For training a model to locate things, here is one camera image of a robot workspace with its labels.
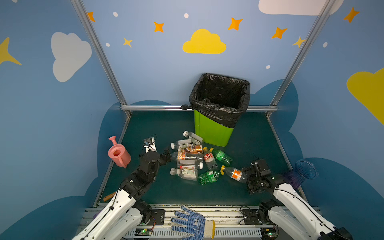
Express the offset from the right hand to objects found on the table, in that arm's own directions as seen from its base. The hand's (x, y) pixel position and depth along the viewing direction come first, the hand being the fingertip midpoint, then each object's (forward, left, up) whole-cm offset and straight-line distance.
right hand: (244, 174), depth 85 cm
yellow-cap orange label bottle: (-1, +5, +1) cm, 5 cm away
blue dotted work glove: (-26, +26, -3) cm, 37 cm away
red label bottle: (+4, +32, +1) cm, 32 cm away
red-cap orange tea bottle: (+8, +33, 0) cm, 34 cm away
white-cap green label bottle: (-2, +30, +1) cm, 30 cm away
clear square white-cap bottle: (+26, +31, -1) cm, 40 cm away
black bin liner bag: (+46, +12, +16) cm, 51 cm away
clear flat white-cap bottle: (+18, +37, +1) cm, 41 cm away
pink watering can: (+4, +72, +8) cm, 72 cm away
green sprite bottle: (+11, +12, -1) cm, 16 cm away
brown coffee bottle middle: (+15, +29, 0) cm, 33 cm away
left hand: (+4, +45, +18) cm, 49 cm away
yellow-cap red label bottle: (+10, +19, -4) cm, 22 cm away
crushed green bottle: (-2, +20, -2) cm, 20 cm away
